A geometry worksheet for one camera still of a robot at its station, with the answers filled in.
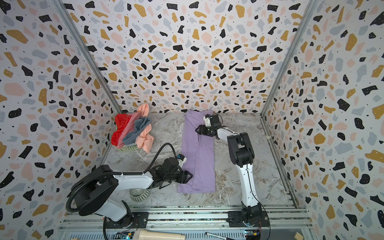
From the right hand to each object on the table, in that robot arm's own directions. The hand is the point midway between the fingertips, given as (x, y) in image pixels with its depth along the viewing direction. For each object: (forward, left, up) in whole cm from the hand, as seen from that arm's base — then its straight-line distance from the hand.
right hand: (197, 127), depth 106 cm
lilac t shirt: (-16, -2, -5) cm, 17 cm away
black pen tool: (-63, -12, -5) cm, 64 cm away
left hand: (-34, +3, -1) cm, 34 cm away
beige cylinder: (-63, +22, 0) cm, 67 cm away
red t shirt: (+1, +53, +5) cm, 54 cm away
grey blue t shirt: (-7, +36, +11) cm, 38 cm away
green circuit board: (-63, +31, -5) cm, 71 cm away
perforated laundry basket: (-17, +43, -1) cm, 47 cm away
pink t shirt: (-10, +42, +10) cm, 44 cm away
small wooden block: (-62, -49, -4) cm, 79 cm away
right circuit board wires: (-62, -29, -6) cm, 68 cm away
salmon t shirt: (-16, +31, +6) cm, 36 cm away
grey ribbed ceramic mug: (-46, +29, -1) cm, 54 cm away
